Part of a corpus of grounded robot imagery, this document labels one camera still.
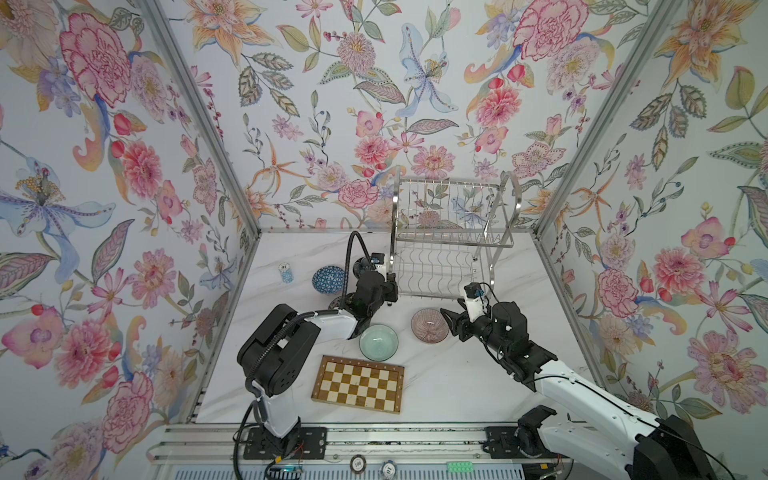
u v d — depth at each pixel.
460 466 0.69
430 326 0.93
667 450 0.41
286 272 1.01
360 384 0.81
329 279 1.06
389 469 0.67
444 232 1.31
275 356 0.48
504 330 0.60
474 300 0.69
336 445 0.75
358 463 0.72
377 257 0.80
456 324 0.72
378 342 0.90
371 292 0.71
